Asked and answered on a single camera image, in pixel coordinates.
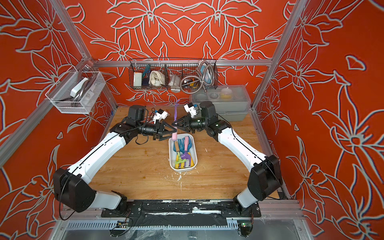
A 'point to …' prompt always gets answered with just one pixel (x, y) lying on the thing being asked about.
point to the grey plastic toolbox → (231, 103)
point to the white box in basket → (137, 79)
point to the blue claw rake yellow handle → (181, 144)
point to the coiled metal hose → (191, 84)
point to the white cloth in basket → (156, 78)
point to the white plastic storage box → (174, 148)
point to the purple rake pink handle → (186, 155)
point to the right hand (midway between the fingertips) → (171, 125)
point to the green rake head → (180, 160)
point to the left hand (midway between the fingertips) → (174, 133)
